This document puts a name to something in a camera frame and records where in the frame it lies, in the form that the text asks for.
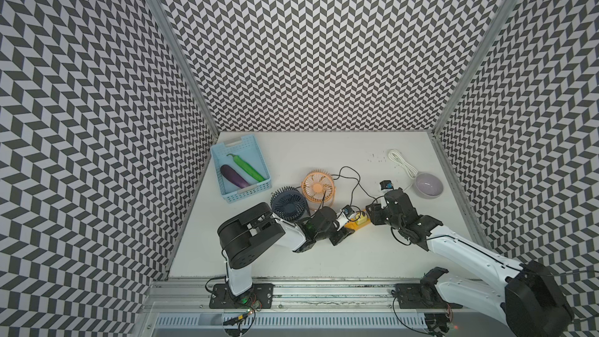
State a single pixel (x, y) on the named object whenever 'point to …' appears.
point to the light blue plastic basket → (240, 169)
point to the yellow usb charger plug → (360, 220)
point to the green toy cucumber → (244, 165)
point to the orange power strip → (352, 225)
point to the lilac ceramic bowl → (428, 186)
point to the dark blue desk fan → (288, 203)
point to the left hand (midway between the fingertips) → (345, 225)
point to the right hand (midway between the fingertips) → (371, 211)
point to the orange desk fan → (318, 187)
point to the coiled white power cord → (395, 156)
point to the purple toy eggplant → (232, 177)
